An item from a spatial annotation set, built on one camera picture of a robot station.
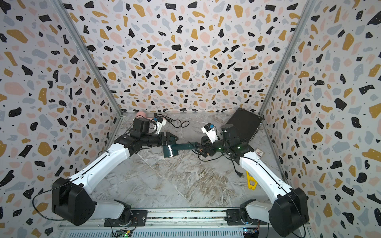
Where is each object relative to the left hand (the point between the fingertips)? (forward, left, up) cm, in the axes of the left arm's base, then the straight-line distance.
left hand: (175, 138), depth 77 cm
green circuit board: (-38, +25, -23) cm, 51 cm away
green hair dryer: (-6, +1, -1) cm, 6 cm away
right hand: (-3, -13, -1) cm, 14 cm away
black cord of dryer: (-10, -36, -24) cm, 44 cm away
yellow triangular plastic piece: (-13, -42, -22) cm, 49 cm away
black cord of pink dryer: (+33, +5, -21) cm, 39 cm away
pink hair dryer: (+38, +32, -20) cm, 54 cm away
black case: (+28, -48, -20) cm, 59 cm away
